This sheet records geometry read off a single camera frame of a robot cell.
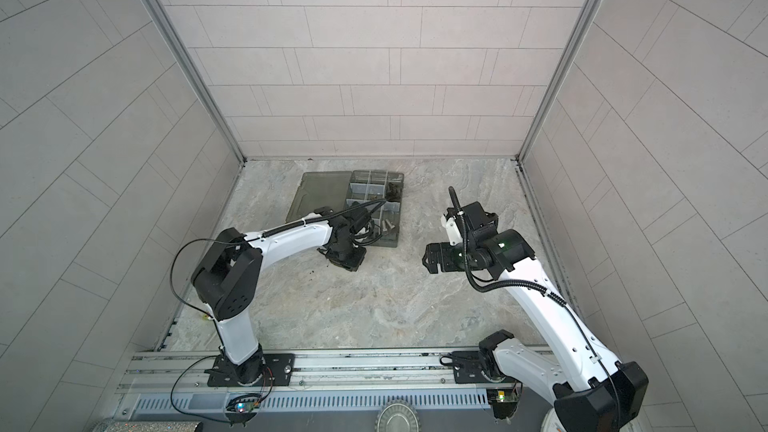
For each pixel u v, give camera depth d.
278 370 0.71
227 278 0.46
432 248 0.64
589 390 0.36
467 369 0.71
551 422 0.63
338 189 1.06
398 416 0.65
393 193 1.05
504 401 0.68
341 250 0.74
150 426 0.61
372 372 0.72
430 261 0.64
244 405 0.64
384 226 0.95
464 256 0.60
